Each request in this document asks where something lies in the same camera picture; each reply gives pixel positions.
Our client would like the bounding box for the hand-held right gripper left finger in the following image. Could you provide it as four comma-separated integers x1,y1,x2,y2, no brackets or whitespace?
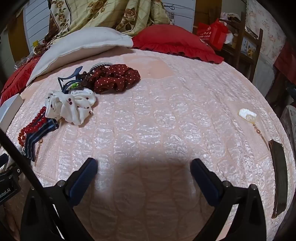
20,158,99,241

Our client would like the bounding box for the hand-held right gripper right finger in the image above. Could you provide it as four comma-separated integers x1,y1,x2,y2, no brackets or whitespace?
190,159,266,241

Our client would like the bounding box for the navy striped headband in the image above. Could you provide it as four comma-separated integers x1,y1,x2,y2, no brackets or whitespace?
23,117,59,163

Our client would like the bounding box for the white tray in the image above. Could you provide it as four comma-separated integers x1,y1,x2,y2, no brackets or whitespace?
0,94,25,132

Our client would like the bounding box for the red bead bracelet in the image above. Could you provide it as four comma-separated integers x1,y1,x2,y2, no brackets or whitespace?
18,107,48,147

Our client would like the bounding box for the white cherry print scrunchie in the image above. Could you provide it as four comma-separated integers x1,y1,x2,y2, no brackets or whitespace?
44,89,97,126

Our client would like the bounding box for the dark red dotted scrunchie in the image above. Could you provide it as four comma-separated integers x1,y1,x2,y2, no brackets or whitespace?
89,64,141,94

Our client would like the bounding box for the blue hair claw clip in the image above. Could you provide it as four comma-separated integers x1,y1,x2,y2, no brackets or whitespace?
57,66,85,94

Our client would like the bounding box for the red ruffled pillow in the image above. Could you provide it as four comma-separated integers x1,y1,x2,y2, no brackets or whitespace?
0,57,44,107
131,24,224,64

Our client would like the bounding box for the wooden chair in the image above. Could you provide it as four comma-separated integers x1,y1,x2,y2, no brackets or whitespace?
228,11,264,81

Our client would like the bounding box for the white pillow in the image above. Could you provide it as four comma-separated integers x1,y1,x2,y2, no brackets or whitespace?
26,27,134,87

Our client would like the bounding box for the dark red cloth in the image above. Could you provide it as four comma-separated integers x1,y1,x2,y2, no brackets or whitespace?
274,42,296,88

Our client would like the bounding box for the red shopping bag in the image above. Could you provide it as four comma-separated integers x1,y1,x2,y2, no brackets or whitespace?
196,19,229,50

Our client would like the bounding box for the floral quilt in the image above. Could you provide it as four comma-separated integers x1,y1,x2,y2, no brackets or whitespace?
43,0,173,50

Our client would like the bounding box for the floral curtain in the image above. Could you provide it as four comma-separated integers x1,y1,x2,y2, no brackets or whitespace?
245,0,287,61

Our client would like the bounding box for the black strap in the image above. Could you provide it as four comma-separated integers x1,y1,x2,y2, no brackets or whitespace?
0,127,92,241

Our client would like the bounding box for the grey braided hair tie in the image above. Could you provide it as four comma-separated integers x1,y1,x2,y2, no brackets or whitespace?
89,62,114,71

